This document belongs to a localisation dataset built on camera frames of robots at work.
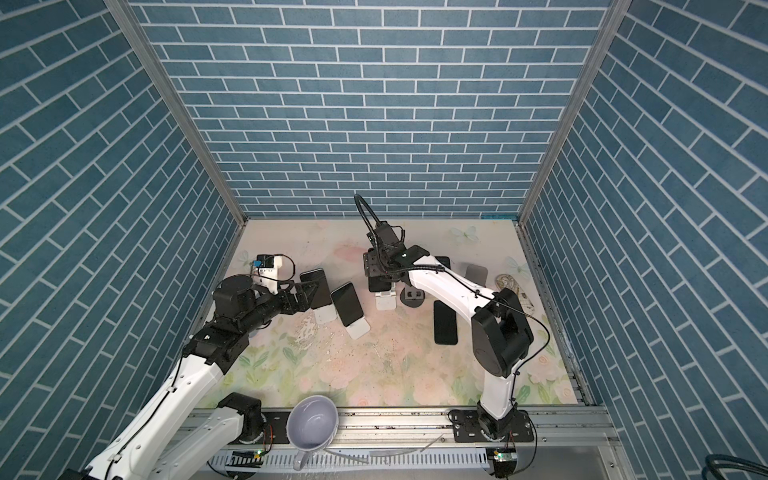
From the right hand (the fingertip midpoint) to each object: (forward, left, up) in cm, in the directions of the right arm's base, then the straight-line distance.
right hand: (373, 257), depth 88 cm
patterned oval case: (+4, -43, -14) cm, 46 cm away
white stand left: (-16, +3, -15) cm, 22 cm away
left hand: (-14, +14, +6) cm, 21 cm away
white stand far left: (-13, +14, -13) cm, 23 cm away
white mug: (-41, +11, -16) cm, 46 cm away
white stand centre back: (-6, -4, -15) cm, 16 cm away
